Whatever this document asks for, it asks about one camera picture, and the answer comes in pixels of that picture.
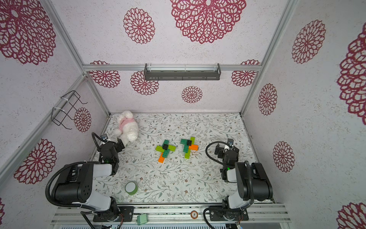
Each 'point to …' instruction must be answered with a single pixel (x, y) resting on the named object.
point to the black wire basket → (59, 113)
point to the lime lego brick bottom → (158, 148)
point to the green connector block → (141, 219)
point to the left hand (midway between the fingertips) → (111, 141)
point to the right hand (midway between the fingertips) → (226, 143)
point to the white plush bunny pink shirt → (127, 128)
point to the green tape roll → (131, 188)
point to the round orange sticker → (194, 214)
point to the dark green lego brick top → (186, 148)
